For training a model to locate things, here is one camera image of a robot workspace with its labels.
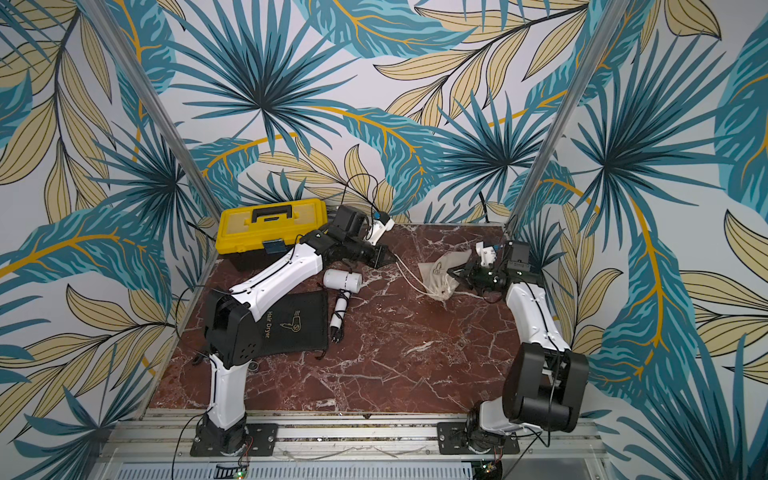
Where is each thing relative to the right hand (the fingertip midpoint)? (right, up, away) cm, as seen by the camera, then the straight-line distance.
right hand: (450, 270), depth 83 cm
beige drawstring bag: (-2, -3, +11) cm, 12 cm away
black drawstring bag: (-45, -17, +9) cm, 49 cm away
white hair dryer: (-31, -4, +13) cm, 34 cm away
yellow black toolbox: (-61, +10, +11) cm, 63 cm away
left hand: (-16, +3, -1) cm, 16 cm away
